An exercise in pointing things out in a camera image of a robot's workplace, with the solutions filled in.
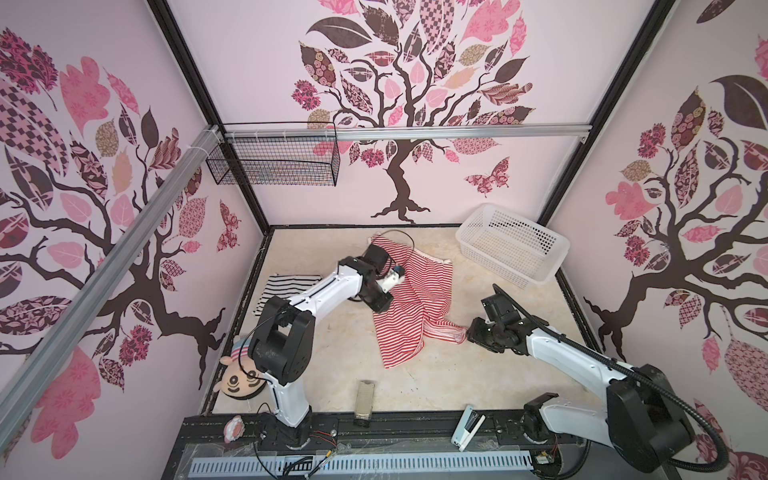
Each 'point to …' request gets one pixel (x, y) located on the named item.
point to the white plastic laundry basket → (511, 246)
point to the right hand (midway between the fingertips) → (469, 331)
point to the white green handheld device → (467, 427)
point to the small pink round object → (234, 429)
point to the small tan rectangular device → (364, 403)
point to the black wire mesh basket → (276, 154)
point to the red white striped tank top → (421, 306)
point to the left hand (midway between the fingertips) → (381, 308)
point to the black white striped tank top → (287, 286)
